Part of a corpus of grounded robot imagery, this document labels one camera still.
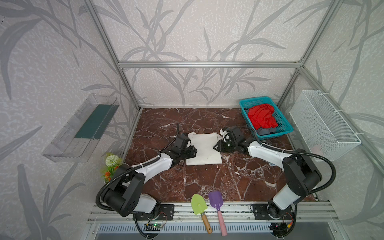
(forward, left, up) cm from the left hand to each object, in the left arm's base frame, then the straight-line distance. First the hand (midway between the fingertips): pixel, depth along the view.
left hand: (198, 146), depth 89 cm
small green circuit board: (-39, +21, -9) cm, 45 cm away
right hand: (+2, -10, +1) cm, 10 cm away
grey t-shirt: (+13, -43, -2) cm, 45 cm away
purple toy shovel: (-27, -10, -7) cm, 30 cm away
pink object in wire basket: (-8, -59, +14) cm, 61 cm away
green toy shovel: (-30, -1, -7) cm, 31 cm away
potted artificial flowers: (-13, +43, +6) cm, 46 cm away
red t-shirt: (+23, -43, +2) cm, 49 cm away
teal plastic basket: (+18, -59, -3) cm, 62 cm away
